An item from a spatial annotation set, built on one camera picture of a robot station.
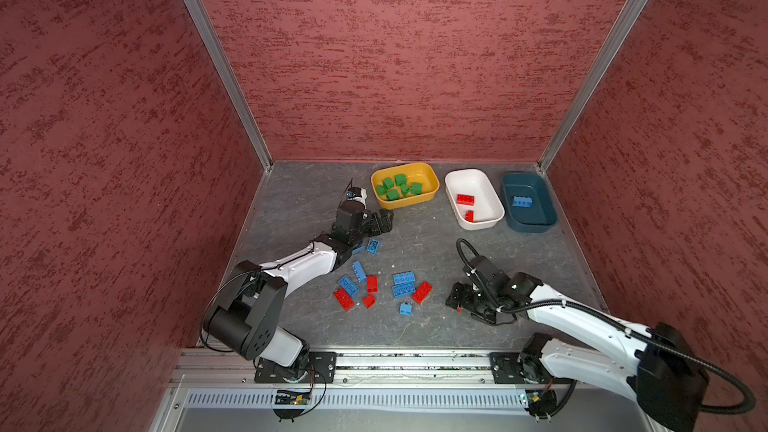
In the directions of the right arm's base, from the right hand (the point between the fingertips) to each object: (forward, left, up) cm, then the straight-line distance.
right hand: (456, 316), depth 80 cm
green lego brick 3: (+44, +16, -1) cm, 47 cm away
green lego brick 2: (+49, +7, -3) cm, 50 cm away
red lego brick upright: (+11, +23, -2) cm, 26 cm away
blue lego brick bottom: (+11, +31, -2) cm, 33 cm away
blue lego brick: (+40, -31, -1) cm, 51 cm away
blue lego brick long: (+22, +28, -1) cm, 36 cm away
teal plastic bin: (+34, -36, -2) cm, 49 cm away
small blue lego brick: (+3, +14, -1) cm, 14 cm away
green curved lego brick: (+51, +18, -2) cm, 54 cm away
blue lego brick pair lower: (+9, +14, -3) cm, 17 cm away
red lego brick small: (+6, +24, -2) cm, 25 cm away
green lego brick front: (+46, +11, -1) cm, 48 cm away
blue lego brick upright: (+23, +24, -1) cm, 33 cm away
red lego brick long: (+6, +31, -2) cm, 32 cm away
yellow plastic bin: (+54, +6, +1) cm, 54 cm away
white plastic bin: (+38, -19, -3) cm, 43 cm away
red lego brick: (+41, -11, -1) cm, 42 cm away
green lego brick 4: (+46, +21, 0) cm, 51 cm away
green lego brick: (+52, +13, -1) cm, 53 cm away
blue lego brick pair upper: (+13, +13, -3) cm, 19 cm away
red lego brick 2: (+33, -11, 0) cm, 35 cm away
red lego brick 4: (-1, +1, +10) cm, 10 cm away
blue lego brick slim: (+15, +27, -1) cm, 31 cm away
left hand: (+27, +20, +9) cm, 34 cm away
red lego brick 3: (+7, +9, -1) cm, 11 cm away
